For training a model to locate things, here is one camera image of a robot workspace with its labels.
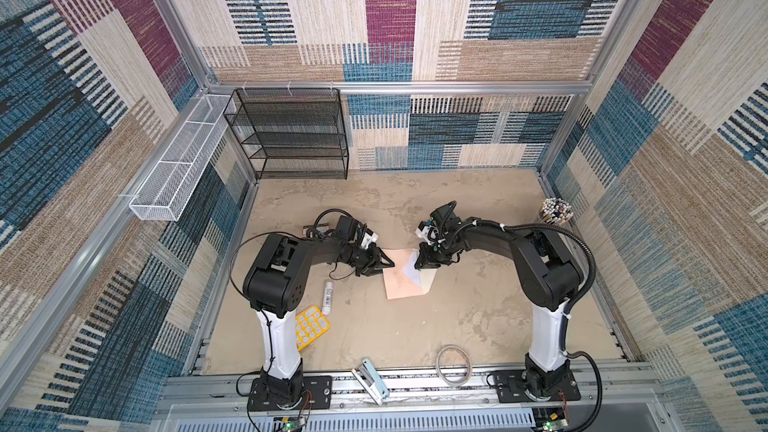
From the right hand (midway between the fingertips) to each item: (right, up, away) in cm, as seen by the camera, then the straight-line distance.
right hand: (418, 268), depth 94 cm
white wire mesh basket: (-77, +23, -2) cm, 80 cm away
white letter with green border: (-2, 0, +1) cm, 2 cm away
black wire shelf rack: (-44, +45, +17) cm, 65 cm away
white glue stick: (-27, -6, -5) cm, 28 cm away
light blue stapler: (-13, -23, -21) cm, 33 cm away
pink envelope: (-4, -3, -1) cm, 5 cm away
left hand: (-8, +2, -1) cm, 8 cm away
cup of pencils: (+38, +18, -9) cm, 43 cm away
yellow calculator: (-31, -13, -11) cm, 35 cm away
